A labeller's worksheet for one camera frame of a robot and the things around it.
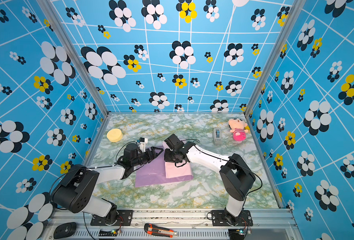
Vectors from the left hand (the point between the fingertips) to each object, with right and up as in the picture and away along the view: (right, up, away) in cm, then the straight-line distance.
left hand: (162, 151), depth 87 cm
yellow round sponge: (-36, +9, +18) cm, 41 cm away
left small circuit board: (-27, -37, -15) cm, 48 cm away
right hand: (+3, -4, -1) cm, 5 cm away
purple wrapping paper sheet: (-5, -13, +2) cm, 14 cm away
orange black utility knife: (-2, -34, -17) cm, 38 cm away
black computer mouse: (-43, -33, -19) cm, 57 cm away
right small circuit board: (+38, -36, -17) cm, 55 cm away
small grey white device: (+37, +8, +15) cm, 40 cm away
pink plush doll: (+51, +17, +18) cm, 57 cm away
